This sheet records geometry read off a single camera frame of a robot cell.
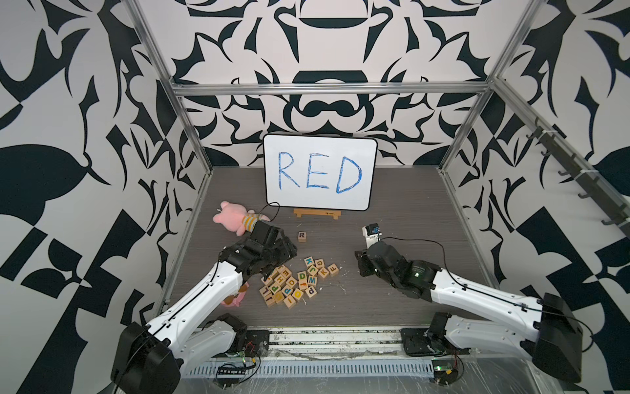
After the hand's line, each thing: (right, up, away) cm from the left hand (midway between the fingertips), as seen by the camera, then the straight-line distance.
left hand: (289, 247), depth 81 cm
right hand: (+22, -1, -1) cm, 22 cm away
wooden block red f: (+5, -13, +2) cm, 13 cm away
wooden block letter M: (+8, -12, +3) cm, 14 cm away
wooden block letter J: (+8, -9, +5) cm, 13 cm away
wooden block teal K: (+6, -6, +7) cm, 11 cm away
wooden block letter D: (+4, -11, +4) cm, 12 cm away
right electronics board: (+46, -33, -10) cm, 57 cm away
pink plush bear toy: (-21, +8, +13) cm, 26 cm away
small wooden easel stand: (+15, +10, +18) cm, 26 cm away
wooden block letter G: (+10, -7, +6) cm, 13 cm away
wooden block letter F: (+15, -9, +5) cm, 18 cm away
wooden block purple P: (+7, -14, 0) cm, 16 cm away
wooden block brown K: (+11, -9, +5) cm, 15 cm away
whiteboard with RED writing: (+11, +26, +13) cm, 31 cm away
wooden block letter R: (+4, +1, +13) cm, 13 cm away
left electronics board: (-16, -34, -9) cm, 38 cm away
